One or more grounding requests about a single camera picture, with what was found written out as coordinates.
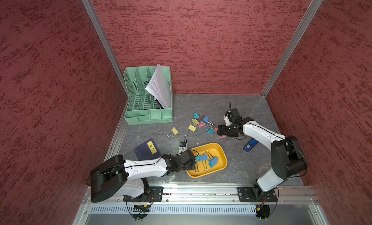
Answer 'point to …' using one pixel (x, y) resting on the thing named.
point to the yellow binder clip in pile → (194, 121)
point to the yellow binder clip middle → (192, 128)
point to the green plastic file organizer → (142, 107)
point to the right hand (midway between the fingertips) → (223, 134)
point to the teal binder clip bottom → (211, 165)
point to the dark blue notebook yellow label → (147, 150)
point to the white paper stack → (159, 85)
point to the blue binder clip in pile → (207, 120)
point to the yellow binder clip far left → (175, 132)
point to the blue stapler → (250, 145)
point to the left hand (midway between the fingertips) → (187, 164)
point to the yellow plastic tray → (202, 167)
